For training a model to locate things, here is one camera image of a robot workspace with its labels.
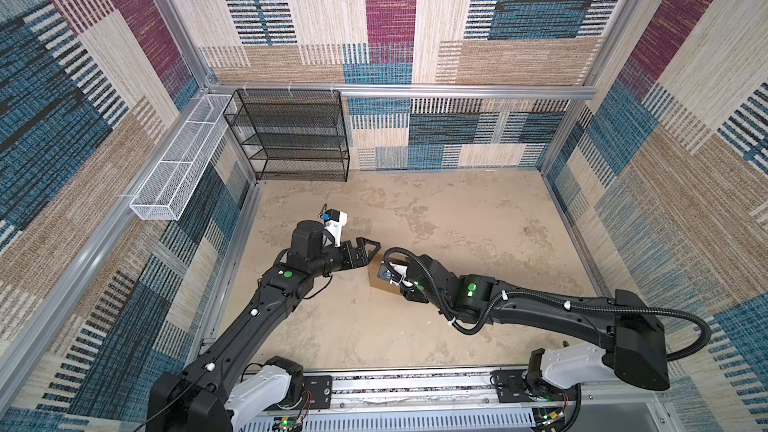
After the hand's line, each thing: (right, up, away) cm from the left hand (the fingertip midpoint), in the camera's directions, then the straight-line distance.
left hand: (370, 244), depth 76 cm
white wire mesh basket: (-48, +12, -6) cm, 50 cm away
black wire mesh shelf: (-31, +36, +34) cm, 58 cm away
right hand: (+10, -6, +2) cm, 12 cm away
